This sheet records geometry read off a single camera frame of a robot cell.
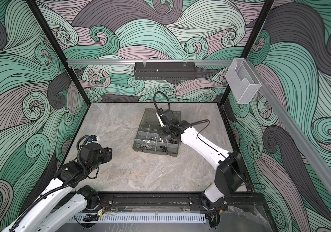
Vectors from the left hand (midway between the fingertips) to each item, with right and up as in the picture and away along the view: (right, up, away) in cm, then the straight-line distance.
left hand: (109, 149), depth 76 cm
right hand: (+29, +11, +6) cm, 32 cm away
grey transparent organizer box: (+19, +2, +20) cm, 28 cm away
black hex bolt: (+30, -4, +17) cm, 35 cm away
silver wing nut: (+13, -2, +18) cm, 22 cm away
